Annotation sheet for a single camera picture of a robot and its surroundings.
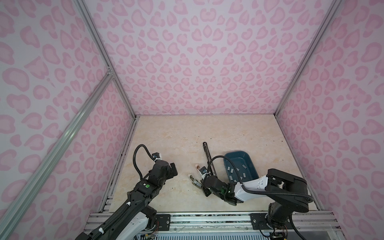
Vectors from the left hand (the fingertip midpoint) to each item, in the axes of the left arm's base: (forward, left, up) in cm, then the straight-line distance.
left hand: (169, 164), depth 83 cm
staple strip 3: (+2, -35, -12) cm, 37 cm away
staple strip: (+3, -45, -10) cm, 46 cm away
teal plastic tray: (0, -45, -9) cm, 46 cm away
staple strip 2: (0, -37, -10) cm, 38 cm away
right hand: (-7, -18, -9) cm, 21 cm away
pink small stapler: (0, -16, -4) cm, 16 cm away
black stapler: (+8, -23, -9) cm, 26 cm away
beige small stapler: (-7, -14, -9) cm, 18 cm away
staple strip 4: (-3, -43, -9) cm, 44 cm away
